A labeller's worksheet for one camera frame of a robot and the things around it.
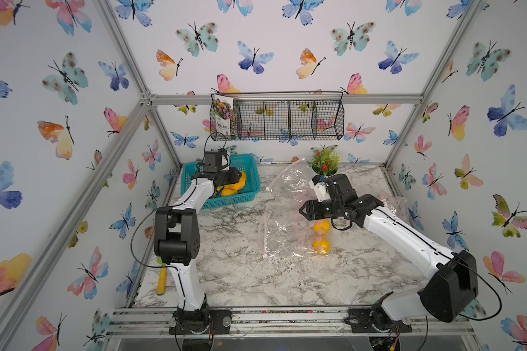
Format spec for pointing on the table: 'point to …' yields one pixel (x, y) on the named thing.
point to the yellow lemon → (228, 191)
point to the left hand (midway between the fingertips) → (239, 171)
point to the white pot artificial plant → (326, 161)
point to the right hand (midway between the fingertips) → (308, 207)
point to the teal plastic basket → (246, 163)
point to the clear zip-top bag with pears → (399, 205)
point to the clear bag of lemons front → (287, 232)
